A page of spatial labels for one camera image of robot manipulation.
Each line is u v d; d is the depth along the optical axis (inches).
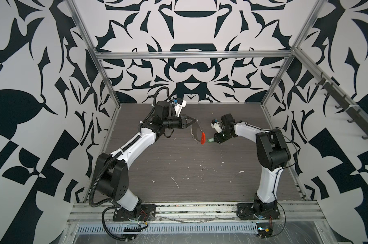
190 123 30.1
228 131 29.9
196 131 33.3
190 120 30.2
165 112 25.6
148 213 29.1
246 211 29.3
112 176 17.2
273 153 21.1
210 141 39.0
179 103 28.4
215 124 36.7
